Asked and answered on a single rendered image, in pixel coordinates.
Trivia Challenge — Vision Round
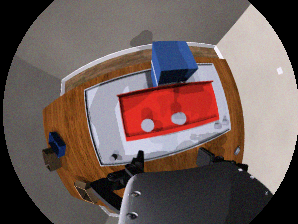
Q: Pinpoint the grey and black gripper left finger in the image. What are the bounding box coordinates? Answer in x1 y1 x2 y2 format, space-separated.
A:
90 150 144 215

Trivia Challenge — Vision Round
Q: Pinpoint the cardboard box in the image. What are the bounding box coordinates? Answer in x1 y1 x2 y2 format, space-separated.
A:
74 180 99 204

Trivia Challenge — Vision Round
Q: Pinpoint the blue open bin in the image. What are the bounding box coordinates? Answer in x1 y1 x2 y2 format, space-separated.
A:
48 132 66 158

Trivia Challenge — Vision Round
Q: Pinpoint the dark brown open box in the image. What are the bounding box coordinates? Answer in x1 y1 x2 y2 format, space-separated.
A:
42 147 62 172

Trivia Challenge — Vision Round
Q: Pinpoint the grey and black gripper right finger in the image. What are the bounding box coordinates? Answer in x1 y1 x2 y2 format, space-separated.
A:
196 147 248 172

